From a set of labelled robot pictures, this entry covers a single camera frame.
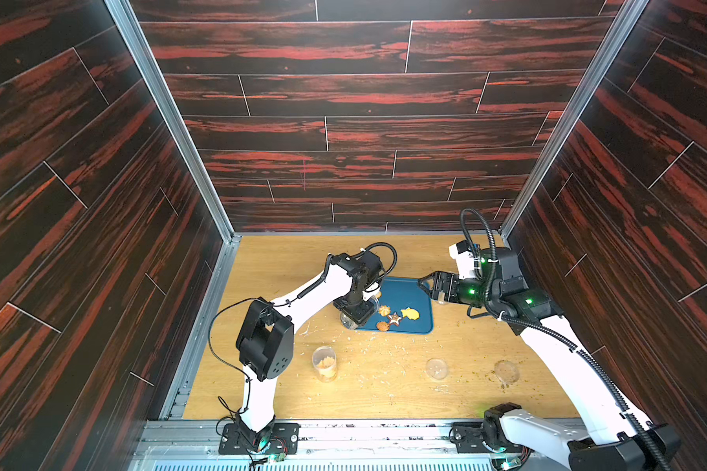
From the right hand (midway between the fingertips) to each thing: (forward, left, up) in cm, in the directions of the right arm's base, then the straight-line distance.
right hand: (436, 281), depth 75 cm
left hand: (-3, +20, -16) cm, 26 cm away
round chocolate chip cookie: (-1, +12, -24) cm, 27 cm away
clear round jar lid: (-13, -24, -26) cm, 38 cm away
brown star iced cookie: (+2, +9, -24) cm, 26 cm away
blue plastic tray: (+9, +7, -20) cm, 23 cm away
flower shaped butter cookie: (+4, +12, -23) cm, 26 cm away
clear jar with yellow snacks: (-15, +29, -18) cm, 38 cm away
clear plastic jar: (-8, +22, -10) cm, 25 cm away
